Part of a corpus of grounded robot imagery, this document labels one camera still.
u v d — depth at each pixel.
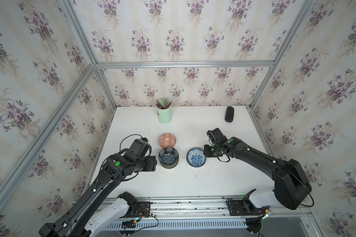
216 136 0.67
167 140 0.98
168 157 0.86
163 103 1.05
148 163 0.62
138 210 0.72
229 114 1.15
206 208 0.75
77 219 0.38
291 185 0.42
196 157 0.89
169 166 0.80
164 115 1.06
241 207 0.72
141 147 0.53
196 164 0.86
